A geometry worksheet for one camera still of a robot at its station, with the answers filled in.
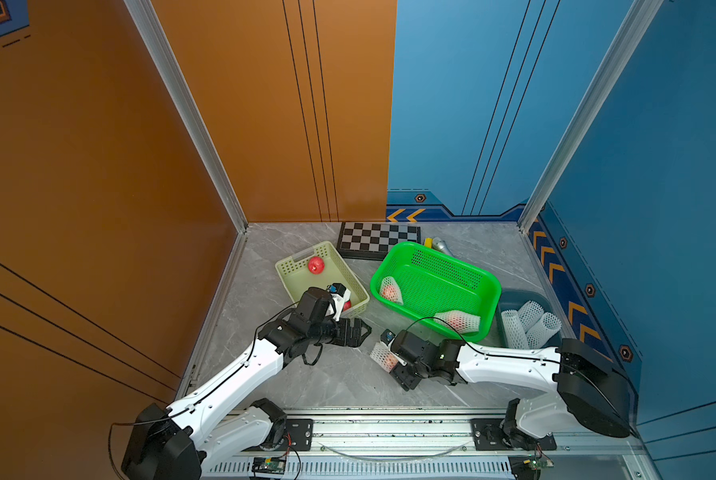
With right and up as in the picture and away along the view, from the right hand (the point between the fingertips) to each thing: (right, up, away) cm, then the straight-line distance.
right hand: (400, 367), depth 83 cm
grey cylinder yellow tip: (+17, +35, +26) cm, 47 cm away
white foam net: (+40, +14, +6) cm, 43 cm away
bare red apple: (-27, +28, +19) cm, 43 cm away
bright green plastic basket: (+12, +21, +19) cm, 31 cm away
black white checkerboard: (-7, +36, +29) cm, 47 cm away
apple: (-5, +4, -2) cm, 7 cm away
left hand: (-11, +13, -4) cm, 18 cm away
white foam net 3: (+38, +12, -5) cm, 40 cm away
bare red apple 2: (-15, +16, +8) cm, 24 cm away
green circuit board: (-33, -20, -11) cm, 40 cm away
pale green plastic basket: (-34, +23, +20) cm, 46 cm away
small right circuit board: (+29, -19, -13) cm, 37 cm away
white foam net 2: (+31, +10, -2) cm, 33 cm away
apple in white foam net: (-2, +20, +10) cm, 23 cm away
